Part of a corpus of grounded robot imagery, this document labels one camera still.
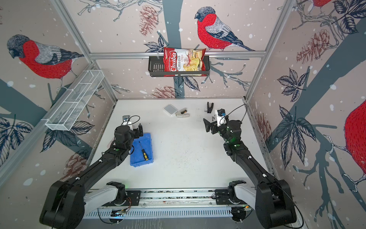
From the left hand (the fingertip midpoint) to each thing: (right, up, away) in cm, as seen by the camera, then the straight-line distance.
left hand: (131, 124), depth 84 cm
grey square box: (+20, +9, +29) cm, 37 cm away
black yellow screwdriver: (+8, -20, +4) cm, 22 cm away
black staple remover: (+52, +9, +28) cm, 60 cm away
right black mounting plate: (+52, -37, -11) cm, 65 cm away
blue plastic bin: (+2, -22, +4) cm, 23 cm away
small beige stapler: (+30, +6, +27) cm, 41 cm away
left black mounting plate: (+5, -38, -11) cm, 40 cm away
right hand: (+48, +4, -3) cm, 48 cm away
